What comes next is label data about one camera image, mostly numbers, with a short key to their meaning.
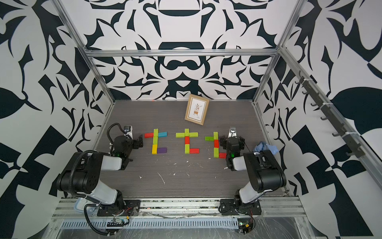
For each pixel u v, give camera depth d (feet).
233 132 2.62
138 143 2.84
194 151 3.03
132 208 2.40
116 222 2.26
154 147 3.08
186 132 3.33
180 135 3.25
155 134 3.27
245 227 2.32
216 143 3.20
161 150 3.10
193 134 3.27
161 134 3.26
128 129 2.70
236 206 2.22
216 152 3.04
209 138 3.19
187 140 3.23
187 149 3.08
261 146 2.80
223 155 2.99
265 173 1.52
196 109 3.42
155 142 3.16
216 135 3.25
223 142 2.91
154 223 2.85
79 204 2.43
